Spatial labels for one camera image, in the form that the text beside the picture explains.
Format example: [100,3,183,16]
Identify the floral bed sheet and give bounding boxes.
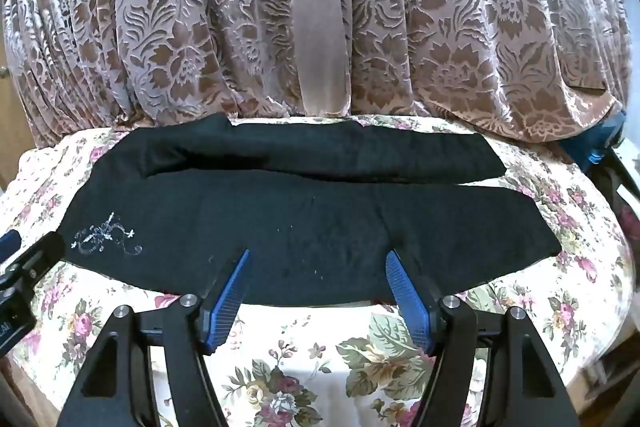
[0,114,636,427]

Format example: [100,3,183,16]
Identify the brown floral curtain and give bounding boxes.
[2,0,632,148]

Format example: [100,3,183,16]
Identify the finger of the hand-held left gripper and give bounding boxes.
[0,231,67,280]

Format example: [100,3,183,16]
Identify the blue object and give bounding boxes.
[562,109,628,170]

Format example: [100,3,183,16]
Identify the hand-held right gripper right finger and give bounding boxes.
[385,249,572,427]

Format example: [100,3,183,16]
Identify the plain beige curtain band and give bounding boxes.
[291,0,351,116]

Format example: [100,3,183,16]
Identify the black pants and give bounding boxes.
[56,114,565,308]

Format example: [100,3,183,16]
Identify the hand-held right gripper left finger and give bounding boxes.
[57,248,251,427]

